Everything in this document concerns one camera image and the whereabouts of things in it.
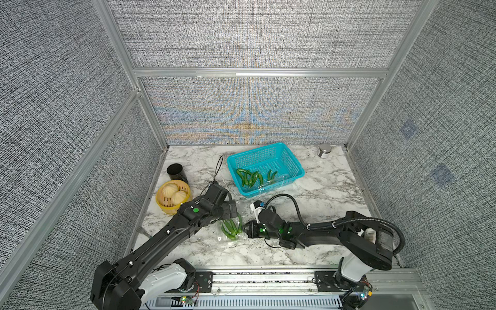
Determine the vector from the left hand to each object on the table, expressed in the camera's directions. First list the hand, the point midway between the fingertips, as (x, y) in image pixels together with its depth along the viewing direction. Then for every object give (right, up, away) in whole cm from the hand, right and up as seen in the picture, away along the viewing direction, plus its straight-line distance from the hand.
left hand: (230, 208), depth 79 cm
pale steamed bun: (-31, +6, +15) cm, 36 cm away
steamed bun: (-25, +2, +10) cm, 27 cm away
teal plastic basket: (+15, +14, +29) cm, 36 cm away
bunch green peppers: (0, -10, +5) cm, 11 cm away
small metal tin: (+51, +26, +32) cm, 66 cm away
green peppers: (+9, +10, +22) cm, 26 cm away
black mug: (-29, +14, +19) cm, 38 cm away
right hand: (+3, -8, +2) cm, 9 cm away
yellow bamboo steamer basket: (-32, -1, +12) cm, 34 cm away
